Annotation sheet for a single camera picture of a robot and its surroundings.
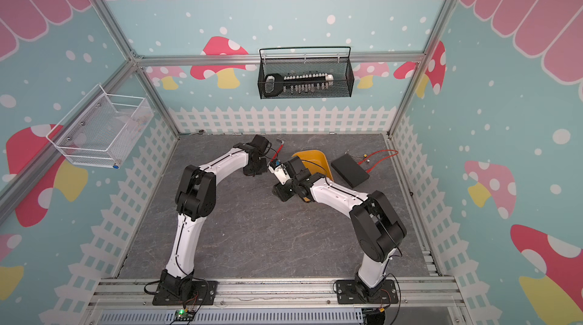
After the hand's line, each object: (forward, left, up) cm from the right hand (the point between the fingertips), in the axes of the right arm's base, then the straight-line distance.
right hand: (278, 187), depth 89 cm
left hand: (+13, +10, -8) cm, 19 cm away
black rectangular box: (+15, -32, -9) cm, 37 cm away
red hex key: (+26, +2, -8) cm, 28 cm away
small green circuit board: (-40, +29, -11) cm, 51 cm away
